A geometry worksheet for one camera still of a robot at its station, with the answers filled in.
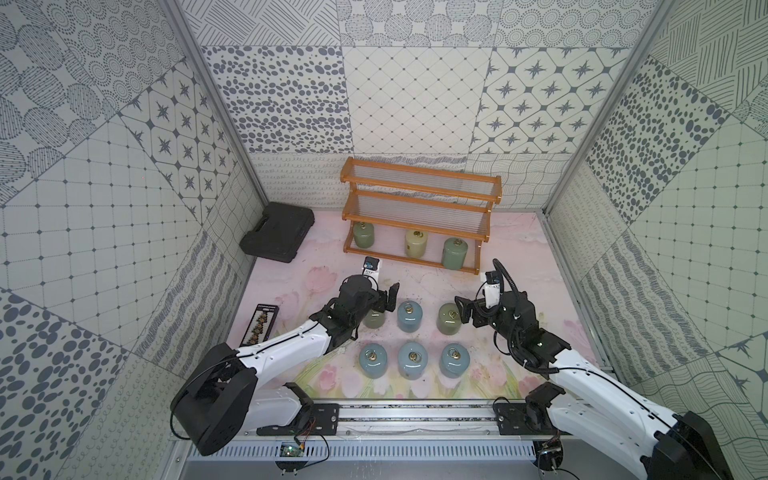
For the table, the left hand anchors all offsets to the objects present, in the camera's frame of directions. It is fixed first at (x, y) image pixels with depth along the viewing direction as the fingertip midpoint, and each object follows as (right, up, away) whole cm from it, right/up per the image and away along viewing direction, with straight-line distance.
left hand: (393, 283), depth 82 cm
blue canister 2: (-5, -19, -6) cm, 21 cm away
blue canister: (+5, -10, +3) cm, 12 cm away
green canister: (-11, +14, +22) cm, 28 cm away
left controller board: (-25, -39, -11) cm, 47 cm away
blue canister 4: (+16, -19, -6) cm, 26 cm away
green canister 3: (-6, -11, +3) cm, 13 cm away
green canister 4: (+16, -11, +1) cm, 19 cm away
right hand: (+23, -4, +1) cm, 23 cm away
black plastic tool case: (-42, +15, +27) cm, 52 cm away
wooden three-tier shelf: (+9, +21, +26) cm, 35 cm away
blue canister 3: (+5, -19, -7) cm, 21 cm away
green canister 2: (+20, +8, +15) cm, 27 cm away
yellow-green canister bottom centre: (+8, +11, +19) cm, 23 cm away
